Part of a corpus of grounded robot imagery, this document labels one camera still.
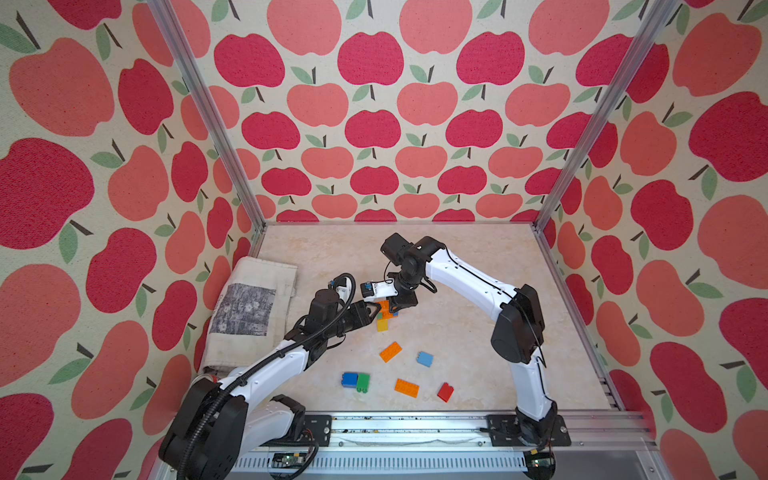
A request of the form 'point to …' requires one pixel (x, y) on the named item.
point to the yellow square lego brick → (382, 325)
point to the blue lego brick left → (350, 380)
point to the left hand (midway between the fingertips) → (379, 314)
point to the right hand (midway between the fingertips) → (393, 304)
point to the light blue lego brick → (425, 359)
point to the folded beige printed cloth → (251, 313)
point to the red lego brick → (445, 392)
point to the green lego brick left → (363, 382)
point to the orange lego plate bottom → (404, 387)
